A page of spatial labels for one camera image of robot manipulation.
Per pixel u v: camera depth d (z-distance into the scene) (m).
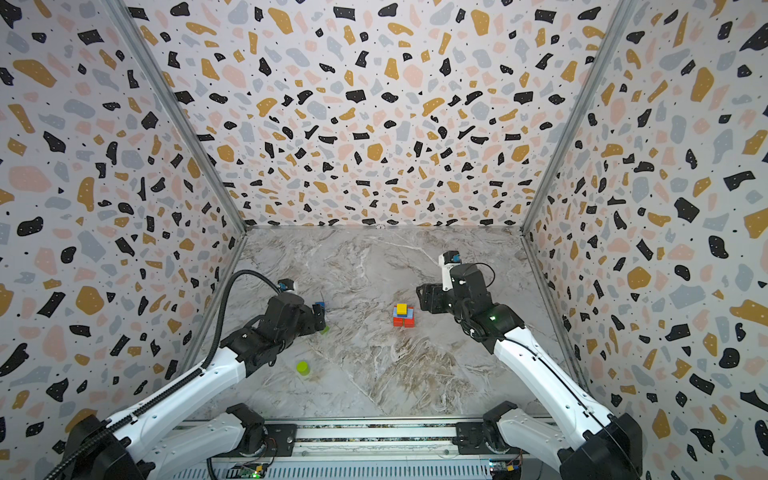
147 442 0.42
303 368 0.83
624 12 0.71
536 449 0.54
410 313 0.90
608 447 0.38
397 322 0.93
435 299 0.68
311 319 0.73
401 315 0.90
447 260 0.68
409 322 0.91
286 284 0.72
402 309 0.90
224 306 0.56
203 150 0.97
